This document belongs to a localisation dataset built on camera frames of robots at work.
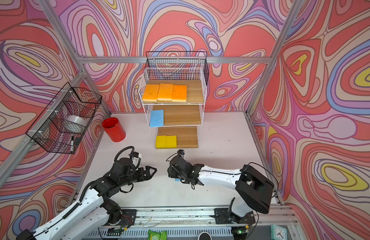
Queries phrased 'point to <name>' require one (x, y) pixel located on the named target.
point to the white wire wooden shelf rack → (184, 119)
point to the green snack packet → (155, 235)
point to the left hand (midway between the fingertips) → (153, 170)
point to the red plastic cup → (114, 129)
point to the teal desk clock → (278, 233)
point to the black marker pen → (72, 144)
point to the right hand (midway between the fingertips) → (172, 173)
